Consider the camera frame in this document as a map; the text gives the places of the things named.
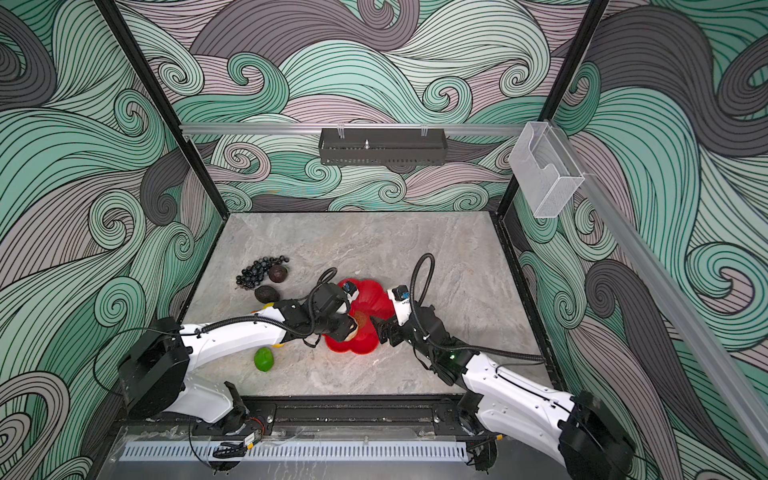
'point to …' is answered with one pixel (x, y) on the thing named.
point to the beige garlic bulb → (353, 333)
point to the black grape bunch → (252, 275)
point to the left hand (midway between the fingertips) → (350, 320)
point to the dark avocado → (266, 294)
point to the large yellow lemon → (278, 345)
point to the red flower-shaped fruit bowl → (370, 302)
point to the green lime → (264, 359)
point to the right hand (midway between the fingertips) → (384, 311)
